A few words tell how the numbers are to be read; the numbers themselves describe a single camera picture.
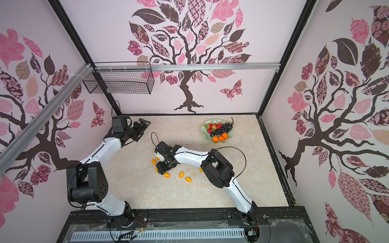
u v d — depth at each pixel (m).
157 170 0.86
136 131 0.80
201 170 0.53
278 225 0.72
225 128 1.03
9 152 0.50
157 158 0.84
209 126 1.07
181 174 0.88
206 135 1.05
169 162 0.67
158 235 0.70
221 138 1.03
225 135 1.00
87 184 0.45
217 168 0.55
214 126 1.06
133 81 0.80
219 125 1.05
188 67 0.94
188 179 0.86
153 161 0.93
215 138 1.03
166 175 0.87
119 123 0.69
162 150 0.73
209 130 1.07
